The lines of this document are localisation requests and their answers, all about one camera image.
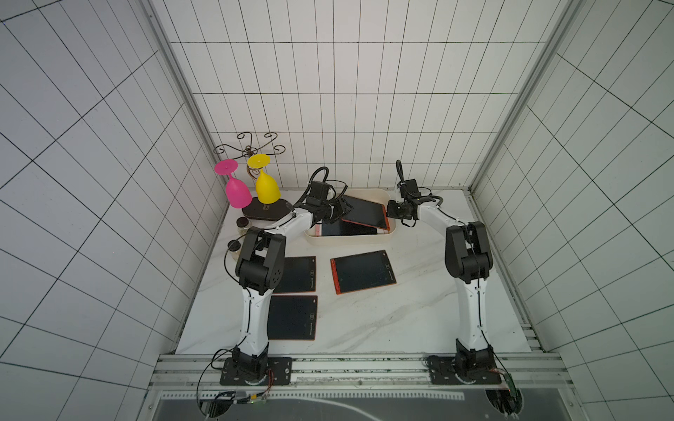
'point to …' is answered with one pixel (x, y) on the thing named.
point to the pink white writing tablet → (346, 228)
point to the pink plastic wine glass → (239, 196)
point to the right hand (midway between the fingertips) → (393, 205)
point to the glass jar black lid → (243, 224)
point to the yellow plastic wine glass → (268, 190)
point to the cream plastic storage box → (378, 196)
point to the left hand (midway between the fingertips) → (349, 213)
